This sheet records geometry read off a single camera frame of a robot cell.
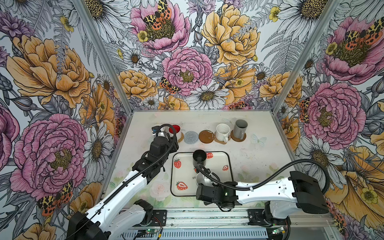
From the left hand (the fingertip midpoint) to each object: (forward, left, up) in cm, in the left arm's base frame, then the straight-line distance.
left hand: (171, 142), depth 80 cm
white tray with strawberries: (-14, -6, -19) cm, 24 cm away
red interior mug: (+17, -1, -12) cm, 21 cm away
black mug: (-1, -15, -15) cm, 21 cm away
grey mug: (+16, -41, -8) cm, 45 cm away
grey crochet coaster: (+17, -10, -19) cm, 27 cm away
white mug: (+18, -31, -15) cm, 38 cm away
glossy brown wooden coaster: (+17, -21, -19) cm, 33 cm away
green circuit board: (-36, +8, -19) cm, 42 cm away
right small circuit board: (-37, -51, -19) cm, 66 cm away
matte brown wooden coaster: (+13, -40, -18) cm, 46 cm away
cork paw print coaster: (+12, -30, -18) cm, 37 cm away
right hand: (-23, -19, -15) cm, 33 cm away
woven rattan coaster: (+16, -3, -19) cm, 25 cm away
